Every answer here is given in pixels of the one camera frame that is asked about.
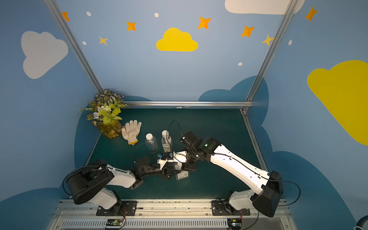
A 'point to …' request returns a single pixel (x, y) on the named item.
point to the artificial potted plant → (105, 113)
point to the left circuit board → (114, 222)
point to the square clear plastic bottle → (182, 175)
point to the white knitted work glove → (131, 131)
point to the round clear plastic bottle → (152, 143)
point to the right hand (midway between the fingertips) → (184, 159)
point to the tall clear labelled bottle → (166, 142)
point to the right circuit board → (234, 224)
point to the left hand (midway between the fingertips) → (180, 165)
